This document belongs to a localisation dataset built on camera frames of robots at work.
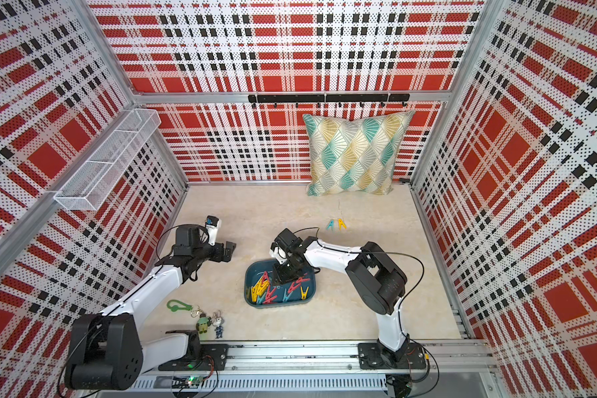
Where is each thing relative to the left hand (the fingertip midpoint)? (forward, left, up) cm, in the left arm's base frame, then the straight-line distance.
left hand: (226, 242), depth 90 cm
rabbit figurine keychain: (-26, -1, -6) cm, 26 cm away
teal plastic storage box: (-7, -12, -7) cm, 15 cm away
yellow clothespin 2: (+14, -44, -9) cm, 47 cm away
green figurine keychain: (-26, +3, -7) cm, 27 cm away
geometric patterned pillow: (+28, -49, +17) cm, 59 cm away
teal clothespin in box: (-17, -22, -8) cm, 29 cm away
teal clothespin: (+13, -40, -9) cm, 43 cm away
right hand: (-13, -20, -5) cm, 25 cm away
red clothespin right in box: (-13, -27, -7) cm, 30 cm away
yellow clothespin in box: (-15, -13, -7) cm, 21 cm away
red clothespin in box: (-18, -17, -8) cm, 26 cm away
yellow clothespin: (-16, -29, -9) cm, 34 cm away
